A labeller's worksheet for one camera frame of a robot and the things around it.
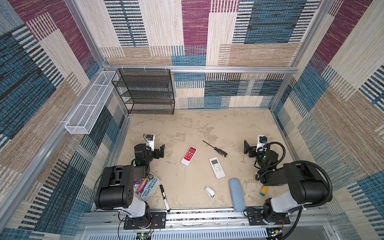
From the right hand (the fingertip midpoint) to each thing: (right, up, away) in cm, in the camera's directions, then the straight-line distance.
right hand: (252, 141), depth 91 cm
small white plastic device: (-27, -25, -12) cm, 39 cm away
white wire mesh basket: (-102, +16, +3) cm, 103 cm away
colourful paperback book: (-62, -24, -9) cm, 67 cm away
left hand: (-59, -1, +3) cm, 59 cm away
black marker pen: (-50, -29, -11) cm, 59 cm away
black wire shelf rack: (-70, +34, +18) cm, 80 cm away
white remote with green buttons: (-21, -16, -2) cm, 26 cm away
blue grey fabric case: (-13, -27, -12) cm, 32 cm away
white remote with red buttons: (-38, -9, +3) cm, 39 cm away
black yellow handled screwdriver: (-20, -7, +5) cm, 21 cm away
